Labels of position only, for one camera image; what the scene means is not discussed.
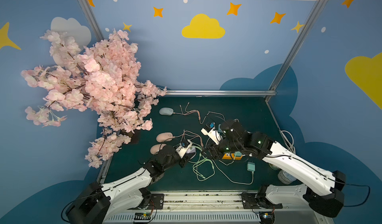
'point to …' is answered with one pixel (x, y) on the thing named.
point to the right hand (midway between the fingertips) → (206, 148)
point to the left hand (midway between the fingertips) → (192, 148)
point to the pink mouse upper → (162, 136)
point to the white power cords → (291, 148)
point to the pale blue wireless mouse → (166, 111)
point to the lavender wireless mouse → (189, 151)
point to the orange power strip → (231, 156)
